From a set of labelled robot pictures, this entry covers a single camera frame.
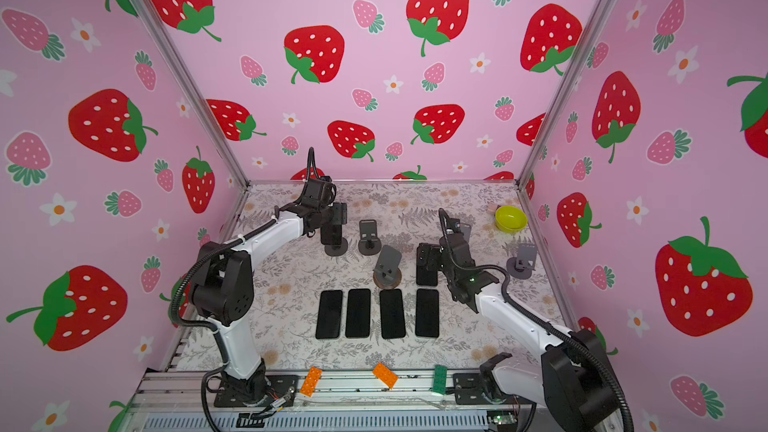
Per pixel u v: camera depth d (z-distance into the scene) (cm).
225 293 50
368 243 103
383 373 76
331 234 95
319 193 75
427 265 77
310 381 75
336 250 102
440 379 74
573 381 41
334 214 87
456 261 63
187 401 73
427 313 86
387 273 89
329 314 86
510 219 108
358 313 86
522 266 91
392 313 86
